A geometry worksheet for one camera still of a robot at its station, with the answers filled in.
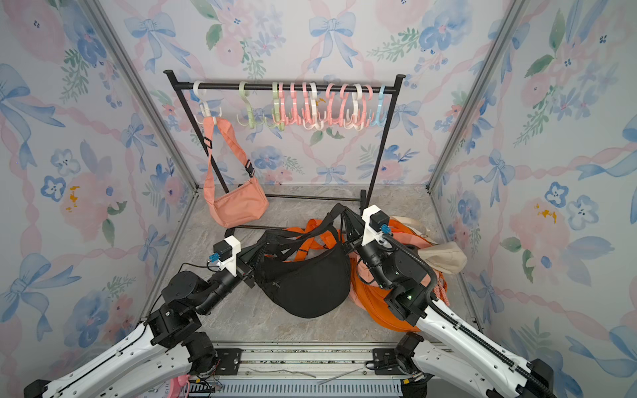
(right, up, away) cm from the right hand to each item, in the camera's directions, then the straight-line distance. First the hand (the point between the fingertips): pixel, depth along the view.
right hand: (349, 207), depth 60 cm
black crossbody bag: (-11, -26, +16) cm, 32 cm away
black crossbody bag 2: (-8, -17, +38) cm, 42 cm away
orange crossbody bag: (+10, -28, +19) cm, 35 cm away
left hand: (-21, -9, +2) cm, 23 cm away
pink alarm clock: (-47, -49, +9) cm, 68 cm away
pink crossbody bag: (-39, +2, +43) cm, 58 cm away
